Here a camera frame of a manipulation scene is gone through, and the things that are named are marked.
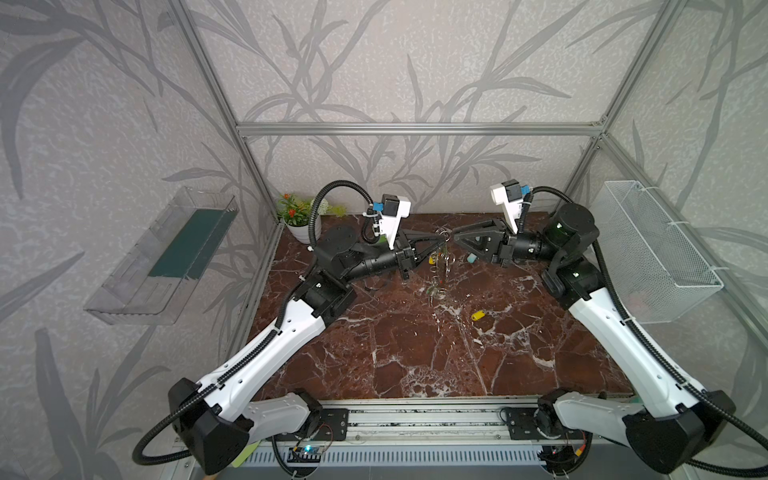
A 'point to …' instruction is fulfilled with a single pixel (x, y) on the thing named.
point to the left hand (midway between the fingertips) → (446, 237)
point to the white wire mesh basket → (658, 272)
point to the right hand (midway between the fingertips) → (457, 230)
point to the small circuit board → (310, 454)
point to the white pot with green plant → (296, 216)
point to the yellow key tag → (476, 316)
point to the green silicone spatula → (245, 454)
